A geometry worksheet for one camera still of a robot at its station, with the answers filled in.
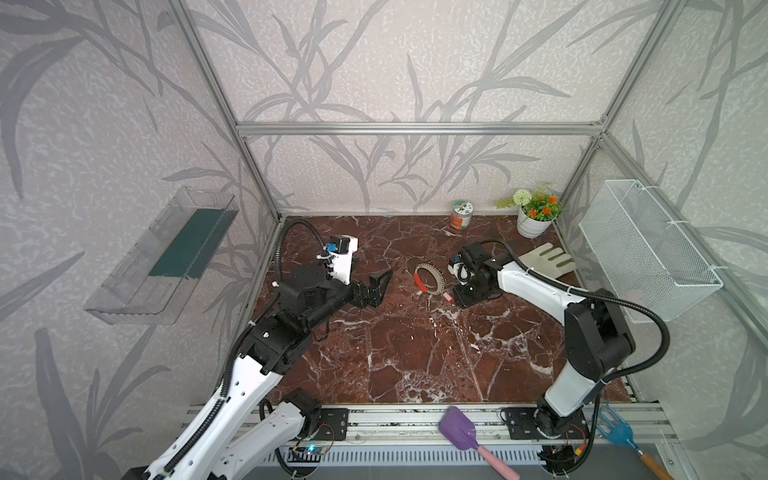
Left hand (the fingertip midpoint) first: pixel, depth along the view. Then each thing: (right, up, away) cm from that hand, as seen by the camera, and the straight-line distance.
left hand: (379, 259), depth 65 cm
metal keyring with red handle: (+17, -7, +38) cm, 42 cm away
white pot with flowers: (+52, +15, +40) cm, 68 cm away
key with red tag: (+19, -14, +31) cm, 40 cm away
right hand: (+23, -11, +27) cm, 37 cm away
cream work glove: (+57, -4, +41) cm, 70 cm away
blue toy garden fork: (+59, -43, +8) cm, 73 cm away
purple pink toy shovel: (+19, -43, +8) cm, 47 cm away
